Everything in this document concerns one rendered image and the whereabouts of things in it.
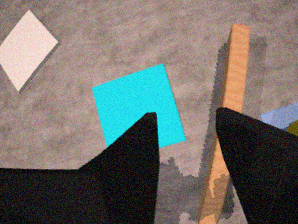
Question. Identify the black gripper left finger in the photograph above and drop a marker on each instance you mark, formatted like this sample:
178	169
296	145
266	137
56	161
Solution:
119	186

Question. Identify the orange flat bar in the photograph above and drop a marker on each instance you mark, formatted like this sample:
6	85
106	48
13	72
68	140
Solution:
233	87

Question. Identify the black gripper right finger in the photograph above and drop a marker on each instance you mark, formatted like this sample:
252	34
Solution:
263	164

